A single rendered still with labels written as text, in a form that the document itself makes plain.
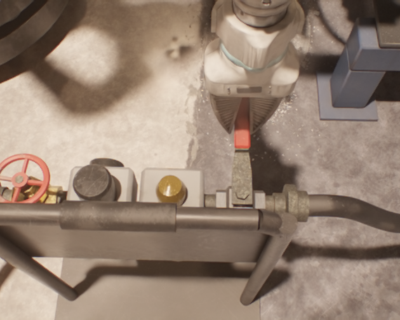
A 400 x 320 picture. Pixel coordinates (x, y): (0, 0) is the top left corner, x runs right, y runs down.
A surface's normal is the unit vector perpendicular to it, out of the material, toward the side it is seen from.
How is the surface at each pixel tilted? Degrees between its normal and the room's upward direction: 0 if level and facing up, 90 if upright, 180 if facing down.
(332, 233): 0
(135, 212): 0
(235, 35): 90
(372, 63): 90
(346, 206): 24
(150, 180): 0
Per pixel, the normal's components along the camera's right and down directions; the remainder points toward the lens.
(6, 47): 0.61, 0.72
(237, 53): -0.62, 0.71
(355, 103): -0.03, 0.91
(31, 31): 0.78, 0.57
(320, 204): -0.07, -0.16
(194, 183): 0.00, -0.41
